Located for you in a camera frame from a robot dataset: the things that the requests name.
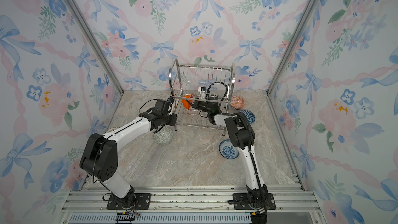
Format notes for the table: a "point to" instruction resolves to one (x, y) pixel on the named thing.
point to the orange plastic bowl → (185, 103)
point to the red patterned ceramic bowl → (237, 102)
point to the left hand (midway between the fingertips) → (175, 116)
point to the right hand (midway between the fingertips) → (186, 99)
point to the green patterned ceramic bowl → (163, 136)
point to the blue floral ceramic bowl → (227, 150)
